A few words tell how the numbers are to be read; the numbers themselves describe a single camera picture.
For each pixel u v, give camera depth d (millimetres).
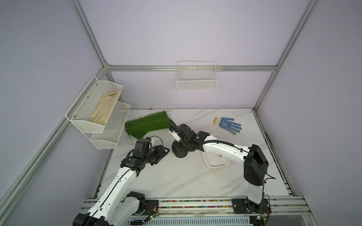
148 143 636
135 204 603
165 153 724
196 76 951
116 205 421
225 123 1110
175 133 663
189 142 634
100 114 767
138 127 1010
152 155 630
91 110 776
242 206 734
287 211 738
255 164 452
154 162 717
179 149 735
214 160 902
